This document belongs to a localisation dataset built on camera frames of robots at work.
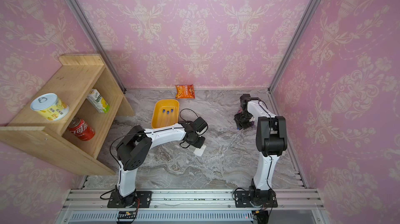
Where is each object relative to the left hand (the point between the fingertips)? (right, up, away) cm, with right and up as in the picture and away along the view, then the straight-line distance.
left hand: (199, 145), depth 90 cm
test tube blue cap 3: (-22, +16, +14) cm, 31 cm away
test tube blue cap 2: (-26, +16, +15) cm, 34 cm away
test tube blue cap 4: (-20, +19, +18) cm, 33 cm away
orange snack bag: (-12, +33, +25) cm, 43 cm away
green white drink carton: (-49, +24, -14) cm, 56 cm away
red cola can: (-50, +14, -26) cm, 58 cm away
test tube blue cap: (+24, +8, +6) cm, 26 cm away
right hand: (+24, +12, +6) cm, 27 cm away
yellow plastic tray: (-24, +18, +16) cm, 34 cm away
